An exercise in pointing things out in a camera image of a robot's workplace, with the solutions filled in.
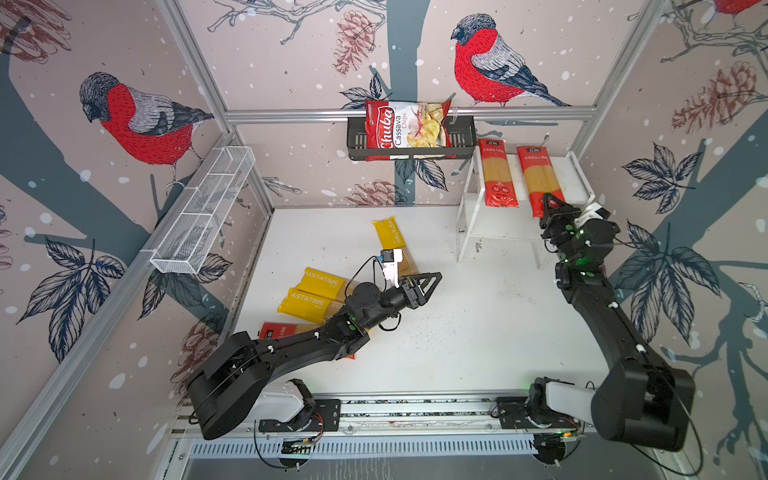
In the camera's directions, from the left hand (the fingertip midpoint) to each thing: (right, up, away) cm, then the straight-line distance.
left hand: (438, 280), depth 67 cm
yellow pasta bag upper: (-33, -6, +31) cm, 46 cm away
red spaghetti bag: (-46, -18, +19) cm, 52 cm away
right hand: (+25, +21, +6) cm, 33 cm away
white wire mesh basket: (-62, +19, +13) cm, 66 cm away
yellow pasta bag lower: (-36, -13, +24) cm, 46 cm away
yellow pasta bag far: (-11, +9, +42) cm, 44 cm away
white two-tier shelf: (+15, +15, +19) cm, 28 cm away
